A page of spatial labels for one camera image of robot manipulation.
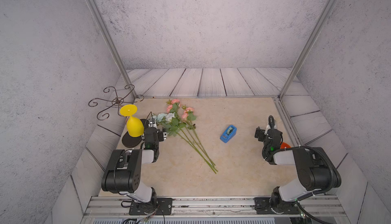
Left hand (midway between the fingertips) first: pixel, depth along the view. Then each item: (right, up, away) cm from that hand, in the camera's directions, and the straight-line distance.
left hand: (157, 127), depth 95 cm
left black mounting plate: (+10, -34, -22) cm, 42 cm away
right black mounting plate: (+56, -34, -22) cm, 69 cm away
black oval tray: (-15, -8, -2) cm, 17 cm away
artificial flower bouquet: (+12, +3, +9) cm, 15 cm away
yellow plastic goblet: (-6, +3, -19) cm, 20 cm away
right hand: (+68, +1, -2) cm, 68 cm away
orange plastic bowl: (+69, -7, -17) cm, 71 cm away
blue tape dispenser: (+44, -4, +2) cm, 45 cm away
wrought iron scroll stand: (-14, +15, -18) cm, 27 cm away
